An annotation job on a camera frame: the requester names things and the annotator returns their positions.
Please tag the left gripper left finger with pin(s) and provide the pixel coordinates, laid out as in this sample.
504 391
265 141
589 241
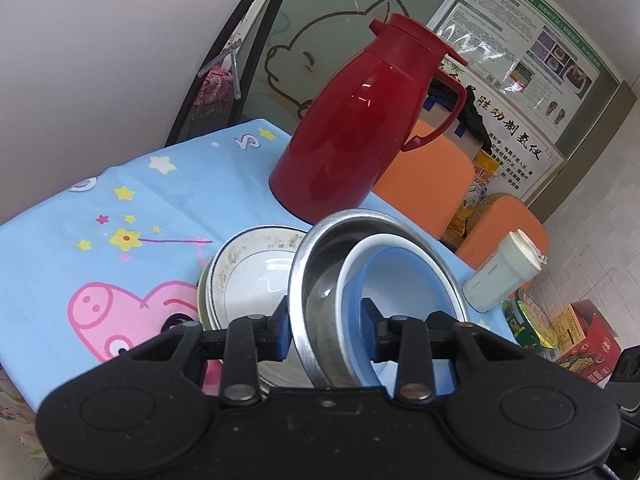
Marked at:
245 343

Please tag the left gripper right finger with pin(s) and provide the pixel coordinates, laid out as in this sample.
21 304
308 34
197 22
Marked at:
407 342

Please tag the stainless steel bowl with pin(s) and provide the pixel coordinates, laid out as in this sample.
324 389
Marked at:
346 257

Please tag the white ceramic bowl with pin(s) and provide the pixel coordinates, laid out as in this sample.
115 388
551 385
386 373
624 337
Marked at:
350 299

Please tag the lower white plate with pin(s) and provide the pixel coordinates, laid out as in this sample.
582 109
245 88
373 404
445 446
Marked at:
254 284

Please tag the red cardboard snack box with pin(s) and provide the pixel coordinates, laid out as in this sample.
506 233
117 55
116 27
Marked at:
587 344

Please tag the white travel tumbler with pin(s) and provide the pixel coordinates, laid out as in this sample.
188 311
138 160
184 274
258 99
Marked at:
516 261

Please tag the right orange chair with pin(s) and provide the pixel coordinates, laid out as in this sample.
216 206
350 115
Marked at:
494 217

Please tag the orange chair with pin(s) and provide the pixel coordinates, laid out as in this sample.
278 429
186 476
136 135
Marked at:
428 184
494 217

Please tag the left orange chair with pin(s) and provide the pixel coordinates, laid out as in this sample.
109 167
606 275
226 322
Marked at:
428 184

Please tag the yellow snack bag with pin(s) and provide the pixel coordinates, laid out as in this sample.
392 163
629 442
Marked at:
485 167

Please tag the chinese text poster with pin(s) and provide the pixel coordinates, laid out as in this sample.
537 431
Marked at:
527 158

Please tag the red thermos jug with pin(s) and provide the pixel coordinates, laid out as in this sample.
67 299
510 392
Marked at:
362 119

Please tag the pink floral fabric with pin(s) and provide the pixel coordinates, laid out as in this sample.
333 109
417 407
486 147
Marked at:
212 105

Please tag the black cloth on bag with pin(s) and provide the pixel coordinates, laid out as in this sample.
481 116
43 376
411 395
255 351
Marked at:
469 116

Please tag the upper laminated info poster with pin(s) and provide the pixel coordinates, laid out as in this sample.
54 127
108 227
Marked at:
532 54

